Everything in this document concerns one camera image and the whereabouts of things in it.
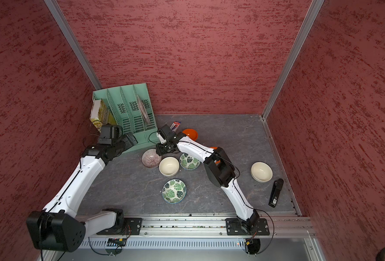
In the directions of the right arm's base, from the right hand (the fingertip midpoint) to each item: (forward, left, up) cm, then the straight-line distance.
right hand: (160, 153), depth 93 cm
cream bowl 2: (-11, -58, -6) cm, 59 cm away
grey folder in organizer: (+27, +13, +8) cm, 31 cm away
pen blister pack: (+26, -6, -5) cm, 27 cm away
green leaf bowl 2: (-20, -9, -5) cm, 23 cm away
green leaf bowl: (-4, -16, -6) cm, 18 cm away
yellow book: (+14, +31, +19) cm, 39 cm away
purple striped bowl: (-2, +6, -4) cm, 8 cm away
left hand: (-3, +14, +13) cm, 19 cm away
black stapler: (-22, -63, -6) cm, 67 cm away
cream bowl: (-6, -5, -5) cm, 9 cm away
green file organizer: (+37, +26, +3) cm, 46 cm away
